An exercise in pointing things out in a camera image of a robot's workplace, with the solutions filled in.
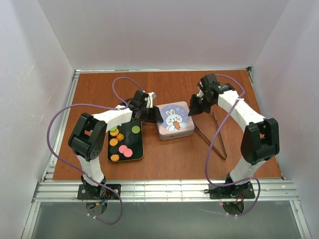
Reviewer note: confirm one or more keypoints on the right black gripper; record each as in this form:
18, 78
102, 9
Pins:
200, 102

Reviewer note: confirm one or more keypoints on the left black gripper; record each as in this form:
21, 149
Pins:
148, 114

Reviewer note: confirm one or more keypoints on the silver tin lid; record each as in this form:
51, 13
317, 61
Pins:
175, 114

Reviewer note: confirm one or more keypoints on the black cookie tray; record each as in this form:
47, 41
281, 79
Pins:
131, 140

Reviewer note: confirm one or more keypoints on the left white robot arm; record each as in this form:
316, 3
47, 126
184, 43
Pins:
87, 139

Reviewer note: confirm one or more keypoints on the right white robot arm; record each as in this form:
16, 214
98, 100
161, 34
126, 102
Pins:
260, 141

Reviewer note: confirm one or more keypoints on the silver cookie tin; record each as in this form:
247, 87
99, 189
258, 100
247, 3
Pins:
165, 134

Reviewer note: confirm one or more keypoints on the orange flower cookie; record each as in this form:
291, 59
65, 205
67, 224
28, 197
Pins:
120, 137

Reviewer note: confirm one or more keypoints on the green topped sandwich cookie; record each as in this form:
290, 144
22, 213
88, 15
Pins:
114, 131

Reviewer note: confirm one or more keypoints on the pink sandwich cookie lower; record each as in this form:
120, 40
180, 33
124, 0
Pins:
128, 153

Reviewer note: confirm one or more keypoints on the pink sandwich cookie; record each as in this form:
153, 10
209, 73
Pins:
128, 153
122, 148

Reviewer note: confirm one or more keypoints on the pink sandwich cookie upper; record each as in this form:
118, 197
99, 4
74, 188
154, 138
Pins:
122, 148

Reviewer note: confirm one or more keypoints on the plain orange round cookie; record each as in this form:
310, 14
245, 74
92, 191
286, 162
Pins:
113, 142

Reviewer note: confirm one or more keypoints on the black sandwich cookie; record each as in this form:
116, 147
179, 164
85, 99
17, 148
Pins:
113, 150

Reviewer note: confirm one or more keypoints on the orange scalloped cookie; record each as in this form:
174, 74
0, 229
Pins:
114, 157

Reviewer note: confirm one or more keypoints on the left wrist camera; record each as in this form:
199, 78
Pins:
143, 99

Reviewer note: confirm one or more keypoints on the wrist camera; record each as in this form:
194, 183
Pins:
143, 99
207, 82

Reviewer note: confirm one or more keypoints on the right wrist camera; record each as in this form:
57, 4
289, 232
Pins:
207, 82

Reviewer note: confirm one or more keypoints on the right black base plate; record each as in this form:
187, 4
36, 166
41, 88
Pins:
245, 191

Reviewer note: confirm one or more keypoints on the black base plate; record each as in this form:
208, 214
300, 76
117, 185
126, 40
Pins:
245, 191
89, 192

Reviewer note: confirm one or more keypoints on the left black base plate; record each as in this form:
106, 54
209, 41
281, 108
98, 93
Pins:
89, 192

